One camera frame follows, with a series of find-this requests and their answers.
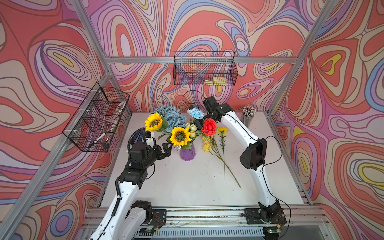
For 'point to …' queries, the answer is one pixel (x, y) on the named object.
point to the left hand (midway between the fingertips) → (167, 145)
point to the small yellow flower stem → (222, 138)
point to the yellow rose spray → (210, 145)
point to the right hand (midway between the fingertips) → (191, 133)
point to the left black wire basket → (93, 125)
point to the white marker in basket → (95, 141)
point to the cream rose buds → (192, 128)
